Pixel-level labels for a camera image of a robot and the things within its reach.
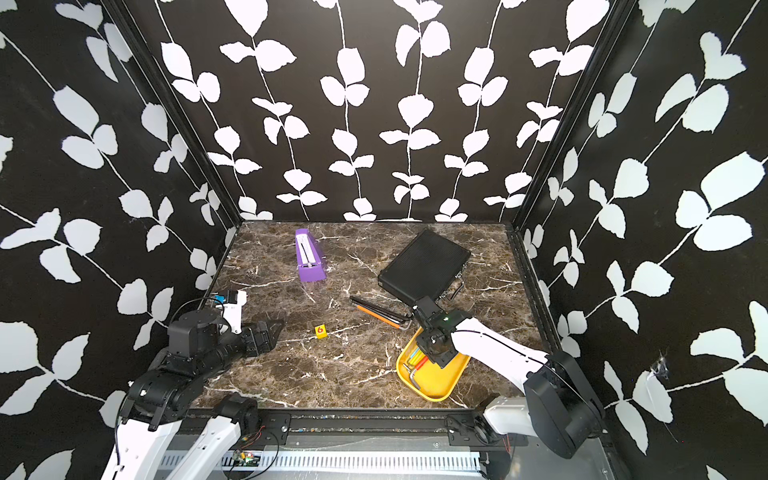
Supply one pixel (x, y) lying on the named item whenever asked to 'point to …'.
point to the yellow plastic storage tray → (435, 384)
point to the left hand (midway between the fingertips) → (273, 320)
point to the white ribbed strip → (363, 462)
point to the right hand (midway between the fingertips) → (419, 345)
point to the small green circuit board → (247, 459)
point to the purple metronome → (309, 256)
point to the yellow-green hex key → (415, 357)
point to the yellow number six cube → (321, 331)
